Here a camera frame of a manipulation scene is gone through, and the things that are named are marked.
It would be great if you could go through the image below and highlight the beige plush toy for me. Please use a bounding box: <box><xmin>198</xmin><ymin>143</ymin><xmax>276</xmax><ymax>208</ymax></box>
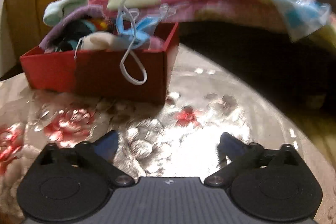
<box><xmin>74</xmin><ymin>31</ymin><xmax>131</xmax><ymax>60</ymax></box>

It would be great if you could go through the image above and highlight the purple fuzzy cloth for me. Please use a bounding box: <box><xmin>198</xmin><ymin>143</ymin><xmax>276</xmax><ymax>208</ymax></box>
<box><xmin>38</xmin><ymin>4</ymin><xmax>106</xmax><ymax>51</ymax></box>

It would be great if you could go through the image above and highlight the pink knitted scrunchie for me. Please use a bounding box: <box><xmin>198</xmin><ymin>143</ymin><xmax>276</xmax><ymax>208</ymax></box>
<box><xmin>148</xmin><ymin>36</ymin><xmax>165</xmax><ymax>51</ymax></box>

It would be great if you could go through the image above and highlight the blue face mask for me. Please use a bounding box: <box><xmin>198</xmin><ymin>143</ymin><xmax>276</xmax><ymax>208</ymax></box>
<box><xmin>116</xmin><ymin>0</ymin><xmax>152</xmax><ymax>86</ymax></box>
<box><xmin>136</xmin><ymin>3</ymin><xmax>177</xmax><ymax>35</ymax></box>

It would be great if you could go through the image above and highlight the light blue towel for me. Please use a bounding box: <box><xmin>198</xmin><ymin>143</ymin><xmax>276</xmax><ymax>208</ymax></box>
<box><xmin>43</xmin><ymin>0</ymin><xmax>89</xmax><ymax>27</ymax></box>

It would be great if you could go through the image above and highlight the red cardboard box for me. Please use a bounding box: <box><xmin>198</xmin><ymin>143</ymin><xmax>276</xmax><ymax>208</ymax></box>
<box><xmin>20</xmin><ymin>23</ymin><xmax>179</xmax><ymax>104</ymax></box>

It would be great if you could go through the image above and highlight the blue checkered blanket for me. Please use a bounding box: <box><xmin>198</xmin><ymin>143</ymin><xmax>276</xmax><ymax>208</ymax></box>
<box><xmin>270</xmin><ymin>0</ymin><xmax>332</xmax><ymax>42</ymax></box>

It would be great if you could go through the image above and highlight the dark bed frame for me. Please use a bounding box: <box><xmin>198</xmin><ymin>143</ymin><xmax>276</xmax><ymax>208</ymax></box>
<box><xmin>178</xmin><ymin>0</ymin><xmax>336</xmax><ymax>114</ymax></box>

